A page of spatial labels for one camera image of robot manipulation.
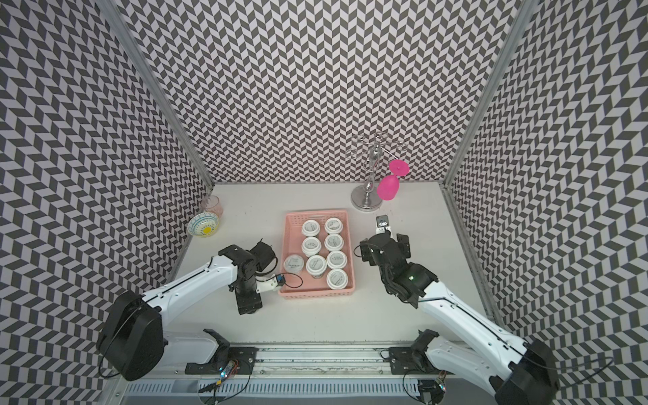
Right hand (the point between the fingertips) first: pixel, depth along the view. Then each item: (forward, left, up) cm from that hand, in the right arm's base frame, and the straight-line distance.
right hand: (383, 242), depth 78 cm
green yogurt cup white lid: (+14, +16, -11) cm, 24 cm away
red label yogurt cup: (0, +15, -11) cm, 19 cm away
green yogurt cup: (-7, +15, -11) cm, 20 cm away
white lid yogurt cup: (+13, +25, -11) cm, 30 cm away
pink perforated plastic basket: (-12, +25, -5) cm, 28 cm away
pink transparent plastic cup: (+27, +68, -13) cm, 75 cm away
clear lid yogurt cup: (-1, +30, -12) cm, 32 cm away
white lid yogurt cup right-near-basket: (+7, +16, -11) cm, 21 cm away
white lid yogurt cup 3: (-3, +22, -11) cm, 25 cm away
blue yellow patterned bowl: (+18, +70, -15) cm, 73 cm away
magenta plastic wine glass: (+25, -5, 0) cm, 26 cm away
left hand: (-13, +45, -12) cm, 49 cm away
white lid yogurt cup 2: (+6, +24, -11) cm, 27 cm away
